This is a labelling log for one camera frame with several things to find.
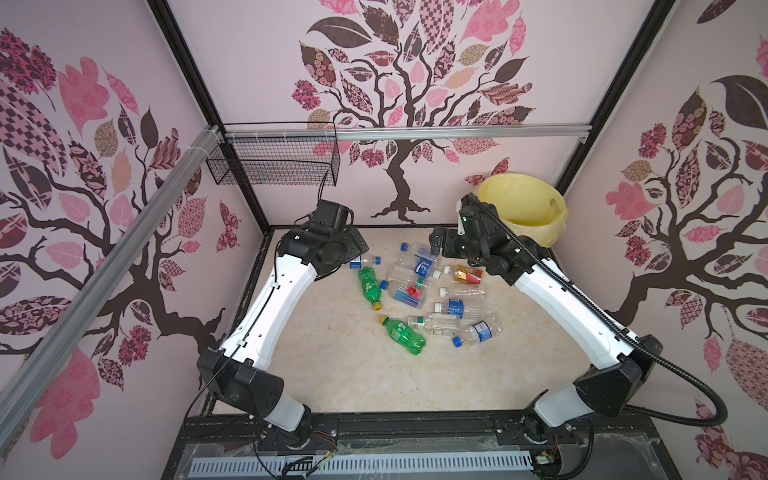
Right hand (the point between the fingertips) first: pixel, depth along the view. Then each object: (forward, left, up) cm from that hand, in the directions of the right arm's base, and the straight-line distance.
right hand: (446, 233), depth 75 cm
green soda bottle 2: (+1, +21, -26) cm, 33 cm away
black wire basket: (+57, +61, -14) cm, 85 cm away
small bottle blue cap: (-15, -11, -26) cm, 32 cm away
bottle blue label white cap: (-7, -8, -27) cm, 29 cm away
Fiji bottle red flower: (0, +9, -26) cm, 28 cm away
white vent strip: (-46, +23, -31) cm, 60 cm away
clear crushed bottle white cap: (+2, -15, -32) cm, 35 cm away
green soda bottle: (-15, +11, -26) cm, 33 cm away
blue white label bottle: (+10, +6, -26) cm, 29 cm away
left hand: (-3, +25, -5) cm, 26 cm away
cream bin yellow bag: (+23, -34, -12) cm, 43 cm away
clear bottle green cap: (-10, -1, -31) cm, 33 cm away
